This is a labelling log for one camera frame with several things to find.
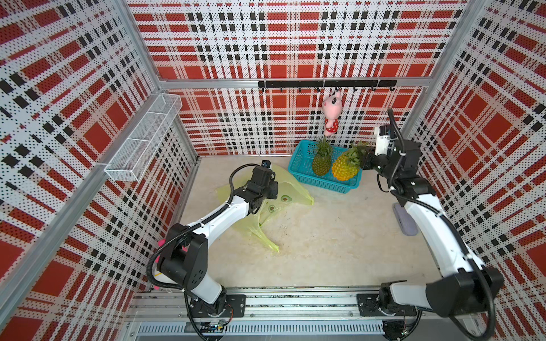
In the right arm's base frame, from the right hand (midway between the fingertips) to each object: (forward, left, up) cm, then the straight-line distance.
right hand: (361, 147), depth 74 cm
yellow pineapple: (-2, +4, -7) cm, 9 cm away
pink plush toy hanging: (+27, +7, 0) cm, 27 cm away
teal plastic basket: (+21, +19, -35) cm, 45 cm away
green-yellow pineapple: (+17, +9, -25) cm, 32 cm away
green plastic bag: (-5, +26, -20) cm, 33 cm away
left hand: (-1, +32, -20) cm, 38 cm away
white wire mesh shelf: (+10, +92, -11) cm, 93 cm away
